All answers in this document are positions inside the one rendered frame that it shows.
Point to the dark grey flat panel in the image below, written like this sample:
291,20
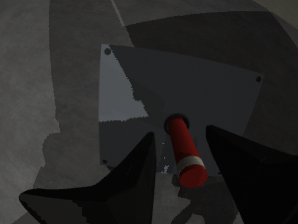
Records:
141,89

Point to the red peg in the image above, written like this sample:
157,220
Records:
191,171

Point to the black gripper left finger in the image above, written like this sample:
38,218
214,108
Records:
125,196

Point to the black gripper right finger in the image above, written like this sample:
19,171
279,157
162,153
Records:
262,181

